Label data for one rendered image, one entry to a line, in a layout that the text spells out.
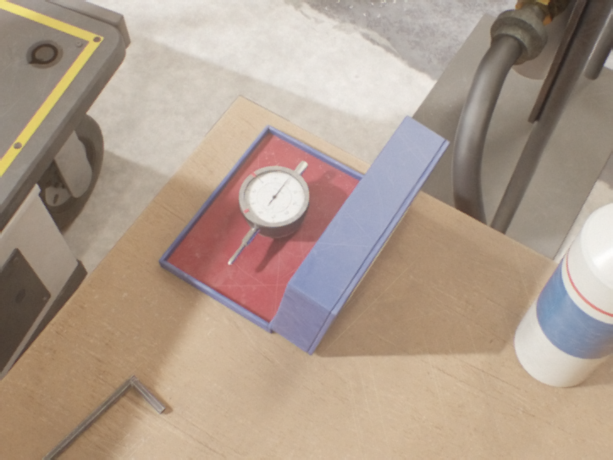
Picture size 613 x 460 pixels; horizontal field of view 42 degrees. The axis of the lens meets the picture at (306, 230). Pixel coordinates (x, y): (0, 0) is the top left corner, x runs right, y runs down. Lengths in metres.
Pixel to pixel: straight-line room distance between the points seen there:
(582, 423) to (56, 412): 0.39
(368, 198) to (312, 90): 0.80
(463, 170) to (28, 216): 0.49
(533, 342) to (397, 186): 0.15
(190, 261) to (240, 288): 0.05
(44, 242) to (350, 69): 0.61
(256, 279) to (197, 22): 0.86
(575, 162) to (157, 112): 0.67
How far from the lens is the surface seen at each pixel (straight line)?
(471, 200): 0.83
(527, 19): 0.86
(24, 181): 0.93
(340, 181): 0.70
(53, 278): 1.09
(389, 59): 1.40
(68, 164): 1.14
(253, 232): 0.65
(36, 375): 0.66
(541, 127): 0.98
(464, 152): 0.82
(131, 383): 0.63
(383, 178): 0.57
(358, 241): 0.54
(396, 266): 0.67
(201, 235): 0.68
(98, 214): 1.26
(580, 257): 0.50
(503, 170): 1.29
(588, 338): 0.56
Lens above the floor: 1.07
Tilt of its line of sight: 62 degrees down
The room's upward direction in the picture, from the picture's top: straight up
